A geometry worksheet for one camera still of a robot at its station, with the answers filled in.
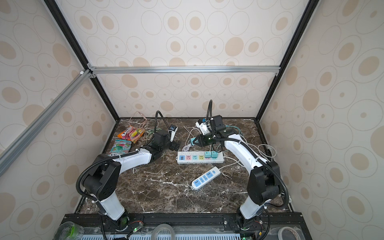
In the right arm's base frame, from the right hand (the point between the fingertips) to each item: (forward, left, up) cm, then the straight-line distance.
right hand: (196, 140), depth 84 cm
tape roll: (-42, -39, -17) cm, 59 cm away
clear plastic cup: (-41, +57, -10) cm, 71 cm away
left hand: (+7, +10, -3) cm, 13 cm away
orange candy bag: (+17, +46, -14) cm, 51 cm away
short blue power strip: (-12, -10, -16) cm, 22 cm away
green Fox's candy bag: (+7, +51, -15) cm, 54 cm away
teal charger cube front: (0, +3, +1) cm, 3 cm away
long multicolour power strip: (-2, -1, -15) cm, 15 cm away
